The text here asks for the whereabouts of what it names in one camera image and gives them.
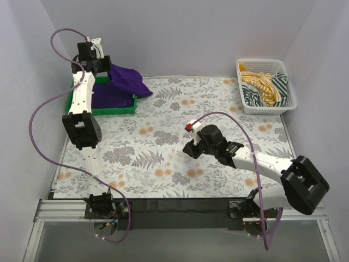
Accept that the purple towel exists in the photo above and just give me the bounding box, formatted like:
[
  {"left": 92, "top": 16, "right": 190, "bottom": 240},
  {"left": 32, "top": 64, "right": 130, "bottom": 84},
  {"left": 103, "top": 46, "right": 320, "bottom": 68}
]
[
  {"left": 108, "top": 64, "right": 153, "bottom": 98},
  {"left": 92, "top": 84, "right": 134, "bottom": 109}
]

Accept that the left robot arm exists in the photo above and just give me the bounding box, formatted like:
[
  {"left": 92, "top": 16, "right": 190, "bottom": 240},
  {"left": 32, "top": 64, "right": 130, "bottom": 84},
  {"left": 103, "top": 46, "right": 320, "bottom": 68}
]
[{"left": 62, "top": 38, "right": 115, "bottom": 218}]

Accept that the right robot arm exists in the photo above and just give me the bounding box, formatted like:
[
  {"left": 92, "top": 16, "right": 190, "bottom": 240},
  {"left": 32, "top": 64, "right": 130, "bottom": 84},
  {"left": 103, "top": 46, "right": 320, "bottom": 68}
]
[{"left": 183, "top": 123, "right": 330, "bottom": 216}]

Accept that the green plastic tray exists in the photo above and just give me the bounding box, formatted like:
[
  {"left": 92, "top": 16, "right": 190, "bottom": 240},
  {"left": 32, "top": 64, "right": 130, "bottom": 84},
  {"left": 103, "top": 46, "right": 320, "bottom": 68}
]
[{"left": 64, "top": 75, "right": 139, "bottom": 116}]

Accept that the green white striped towel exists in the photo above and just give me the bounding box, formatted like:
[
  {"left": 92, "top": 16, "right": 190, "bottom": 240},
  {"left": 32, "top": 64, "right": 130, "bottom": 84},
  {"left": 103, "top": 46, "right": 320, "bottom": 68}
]
[{"left": 242, "top": 72, "right": 288, "bottom": 107}]

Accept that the yellow white striped towel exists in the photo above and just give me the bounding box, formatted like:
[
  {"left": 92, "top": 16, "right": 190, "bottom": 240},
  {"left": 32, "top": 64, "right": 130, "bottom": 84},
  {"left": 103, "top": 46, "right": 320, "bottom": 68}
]
[{"left": 240, "top": 71, "right": 281, "bottom": 106}]

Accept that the white plastic laundry basket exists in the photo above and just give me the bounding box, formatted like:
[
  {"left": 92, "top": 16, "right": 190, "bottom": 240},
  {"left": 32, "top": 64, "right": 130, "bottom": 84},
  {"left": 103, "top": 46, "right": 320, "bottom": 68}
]
[{"left": 236, "top": 58, "right": 297, "bottom": 115}]

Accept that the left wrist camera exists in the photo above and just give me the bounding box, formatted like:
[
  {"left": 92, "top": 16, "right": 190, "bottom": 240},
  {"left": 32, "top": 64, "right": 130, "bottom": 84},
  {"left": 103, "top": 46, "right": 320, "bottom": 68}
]
[{"left": 86, "top": 37, "right": 105, "bottom": 59}]

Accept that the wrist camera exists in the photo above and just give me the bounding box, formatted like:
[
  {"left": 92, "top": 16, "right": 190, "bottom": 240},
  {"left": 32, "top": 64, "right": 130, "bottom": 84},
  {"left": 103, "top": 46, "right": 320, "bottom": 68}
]
[
  {"left": 185, "top": 119, "right": 203, "bottom": 146},
  {"left": 86, "top": 37, "right": 105, "bottom": 59}
]

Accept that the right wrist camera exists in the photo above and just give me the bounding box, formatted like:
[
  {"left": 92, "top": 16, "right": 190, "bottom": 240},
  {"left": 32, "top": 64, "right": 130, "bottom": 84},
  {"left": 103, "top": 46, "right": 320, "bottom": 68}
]
[{"left": 185, "top": 119, "right": 203, "bottom": 146}]

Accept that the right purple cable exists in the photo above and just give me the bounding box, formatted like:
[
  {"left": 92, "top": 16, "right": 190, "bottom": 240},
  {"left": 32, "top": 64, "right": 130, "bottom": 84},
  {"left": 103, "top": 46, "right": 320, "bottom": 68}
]
[{"left": 192, "top": 111, "right": 283, "bottom": 251}]

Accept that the aluminium rail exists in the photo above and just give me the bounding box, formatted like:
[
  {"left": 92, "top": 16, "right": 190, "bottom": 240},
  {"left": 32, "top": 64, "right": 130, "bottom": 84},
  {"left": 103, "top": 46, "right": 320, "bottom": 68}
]
[{"left": 34, "top": 198, "right": 327, "bottom": 221}]

